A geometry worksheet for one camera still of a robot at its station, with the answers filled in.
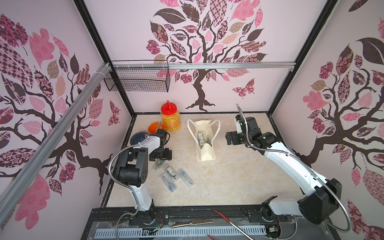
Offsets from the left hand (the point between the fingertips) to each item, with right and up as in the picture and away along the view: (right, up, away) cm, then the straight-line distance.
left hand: (162, 161), depth 93 cm
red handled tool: (+38, -24, -22) cm, 50 cm away
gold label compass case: (+6, -4, -6) cm, 9 cm away
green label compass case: (-3, -2, -2) cm, 4 cm away
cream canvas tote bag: (+27, +10, -6) cm, 30 cm away
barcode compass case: (+25, +14, +2) cm, 29 cm away
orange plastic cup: (-9, +22, +10) cm, 25 cm away
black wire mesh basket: (-26, +62, +28) cm, 73 cm away
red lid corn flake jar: (+5, +29, +7) cm, 30 cm away
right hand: (+43, +19, -13) cm, 49 cm away
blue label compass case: (+7, -10, -10) cm, 16 cm away
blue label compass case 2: (+18, -10, -8) cm, 22 cm away
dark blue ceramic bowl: (-17, +15, +5) cm, 24 cm away
